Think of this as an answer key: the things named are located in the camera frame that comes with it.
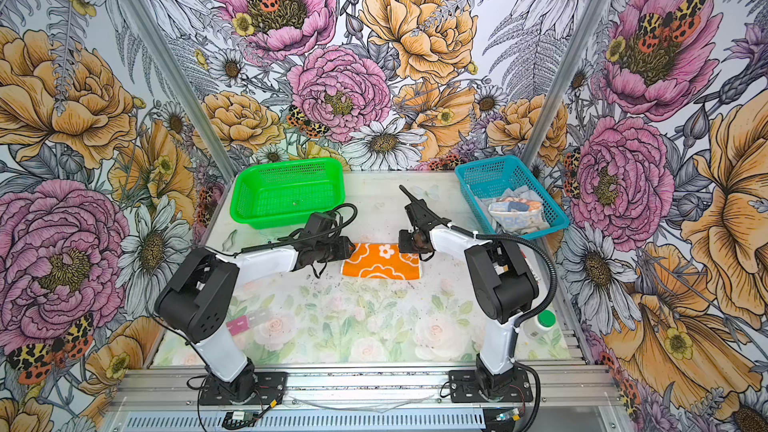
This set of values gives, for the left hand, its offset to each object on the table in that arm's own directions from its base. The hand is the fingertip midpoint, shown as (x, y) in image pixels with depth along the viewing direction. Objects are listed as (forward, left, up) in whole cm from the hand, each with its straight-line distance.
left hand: (348, 255), depth 95 cm
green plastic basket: (+29, +26, -4) cm, 40 cm away
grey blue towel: (+13, -55, +5) cm, 57 cm away
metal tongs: (+9, +41, -2) cm, 42 cm away
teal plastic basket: (+34, -52, -1) cm, 62 cm away
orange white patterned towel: (-1, -11, -3) cm, 11 cm away
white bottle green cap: (-25, -51, +7) cm, 57 cm away
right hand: (+1, -18, -1) cm, 18 cm away
